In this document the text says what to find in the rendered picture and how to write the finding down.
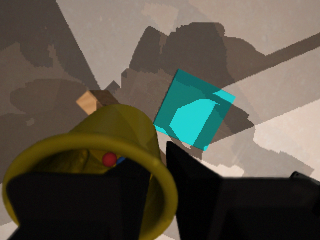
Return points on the red marble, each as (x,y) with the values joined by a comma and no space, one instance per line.
(109,159)

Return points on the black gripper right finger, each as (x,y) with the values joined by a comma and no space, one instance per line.
(204,196)

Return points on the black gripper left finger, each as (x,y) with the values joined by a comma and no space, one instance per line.
(117,196)

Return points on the brown wooden bar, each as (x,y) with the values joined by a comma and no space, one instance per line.
(91,100)

